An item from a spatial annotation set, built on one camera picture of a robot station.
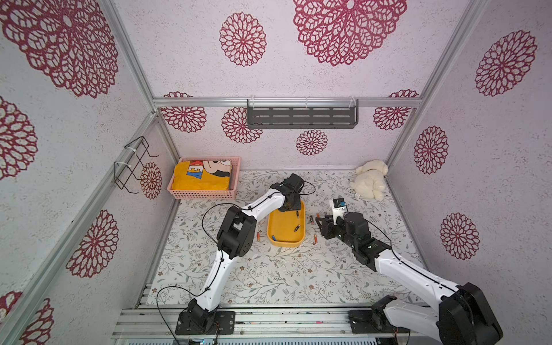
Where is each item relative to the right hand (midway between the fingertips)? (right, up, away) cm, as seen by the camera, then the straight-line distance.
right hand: (320, 215), depth 83 cm
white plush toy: (+28, +14, +20) cm, 37 cm away
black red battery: (0, -4, +19) cm, 20 cm away
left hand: (-8, +3, +18) cm, 20 cm away
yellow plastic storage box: (-12, -8, +13) cm, 20 cm away
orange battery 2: (-25, -11, +12) cm, 30 cm away
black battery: (-8, -8, +14) cm, 18 cm away
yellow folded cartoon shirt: (-55, +18, +26) cm, 64 cm away
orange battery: (+3, -2, +20) cm, 20 cm away
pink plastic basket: (-42, +8, +22) cm, 48 cm away
